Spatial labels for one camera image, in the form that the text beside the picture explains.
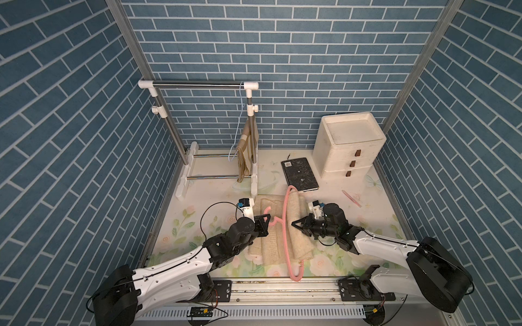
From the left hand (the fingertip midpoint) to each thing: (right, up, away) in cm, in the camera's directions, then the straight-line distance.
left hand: (276, 219), depth 76 cm
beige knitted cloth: (-3, -14, +5) cm, 15 cm away
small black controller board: (-28, -32, -4) cm, 43 cm away
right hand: (+7, -4, +5) cm, 9 cm away
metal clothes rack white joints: (-47, +17, +29) cm, 58 cm away
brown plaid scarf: (-14, +26, +8) cm, 31 cm away
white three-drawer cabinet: (+32, +29, +15) cm, 46 cm away
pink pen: (+39, +3, +23) cm, 45 cm away
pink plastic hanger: (+1, -2, +5) cm, 6 cm away
